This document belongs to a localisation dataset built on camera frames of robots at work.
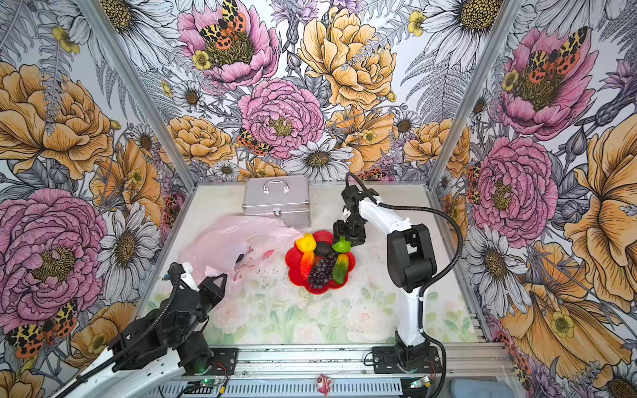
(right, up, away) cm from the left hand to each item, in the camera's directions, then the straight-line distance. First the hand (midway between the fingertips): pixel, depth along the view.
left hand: (228, 281), depth 73 cm
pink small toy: (+28, -26, -5) cm, 38 cm away
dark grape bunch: (+27, -1, +15) cm, 31 cm away
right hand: (+34, +7, +18) cm, 39 cm away
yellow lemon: (+21, +8, +19) cm, 30 cm away
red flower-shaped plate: (+16, +1, +21) cm, 26 cm away
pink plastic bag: (0, +9, +7) cm, 11 cm away
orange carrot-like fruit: (+21, +1, +19) cm, 28 cm away
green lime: (+34, +7, +17) cm, 39 cm away
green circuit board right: (+56, -28, -1) cm, 63 cm away
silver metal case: (+13, +25, +24) cm, 37 cm away
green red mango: (+33, 0, +14) cm, 36 cm away
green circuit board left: (-5, -28, -1) cm, 29 cm away
